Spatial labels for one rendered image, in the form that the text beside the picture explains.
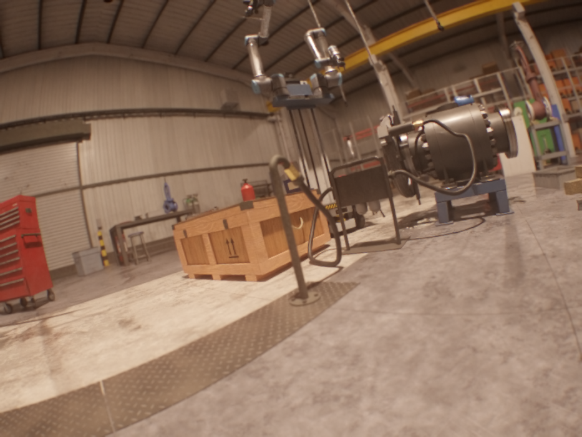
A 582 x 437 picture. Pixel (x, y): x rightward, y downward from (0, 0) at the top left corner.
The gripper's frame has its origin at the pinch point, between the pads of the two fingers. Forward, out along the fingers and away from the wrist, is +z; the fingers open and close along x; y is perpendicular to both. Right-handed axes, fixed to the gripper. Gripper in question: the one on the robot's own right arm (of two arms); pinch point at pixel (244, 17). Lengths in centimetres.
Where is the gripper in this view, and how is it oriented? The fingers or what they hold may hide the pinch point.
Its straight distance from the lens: 244.2
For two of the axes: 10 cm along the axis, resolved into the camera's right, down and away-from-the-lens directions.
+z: -2.0, 9.7, 1.2
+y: 9.7, 1.8, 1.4
